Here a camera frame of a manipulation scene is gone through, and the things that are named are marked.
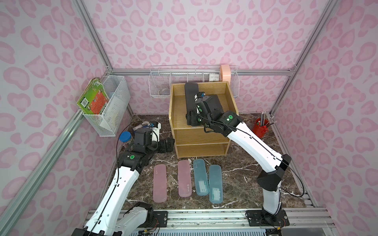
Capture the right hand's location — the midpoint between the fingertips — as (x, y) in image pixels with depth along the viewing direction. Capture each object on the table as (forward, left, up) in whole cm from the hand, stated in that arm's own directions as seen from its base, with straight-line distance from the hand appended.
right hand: (189, 116), depth 72 cm
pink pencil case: (-27, +17, -34) cm, 46 cm away
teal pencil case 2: (-23, -14, -35) cm, 44 cm away
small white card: (+32, -13, 0) cm, 35 cm away
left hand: (-7, +12, -8) cm, 16 cm away
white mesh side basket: (+2, +46, -8) cm, 47 cm away
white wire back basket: (+35, +20, -1) cm, 40 cm away
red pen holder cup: (+14, -46, -30) cm, 57 cm away
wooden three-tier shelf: (-3, -1, -18) cm, 18 cm away
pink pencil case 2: (-22, +4, -33) cm, 40 cm away
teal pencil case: (-18, -6, -33) cm, 38 cm away
